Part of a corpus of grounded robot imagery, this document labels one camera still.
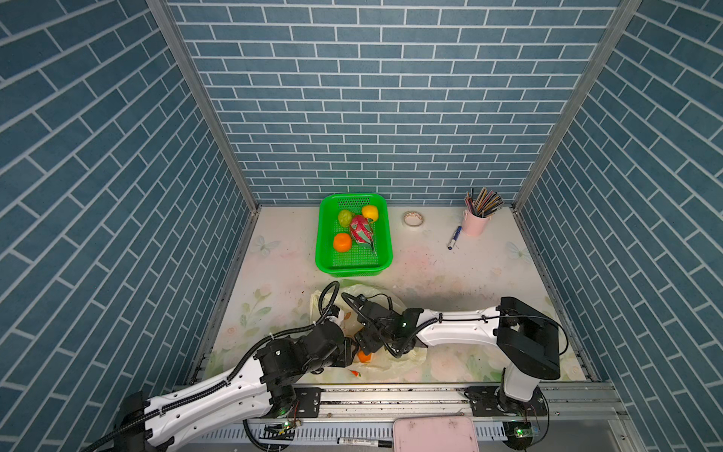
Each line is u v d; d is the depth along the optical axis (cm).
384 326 63
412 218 117
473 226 108
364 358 75
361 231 102
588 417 76
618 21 72
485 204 105
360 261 102
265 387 52
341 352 59
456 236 110
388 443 68
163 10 69
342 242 102
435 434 68
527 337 47
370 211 112
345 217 109
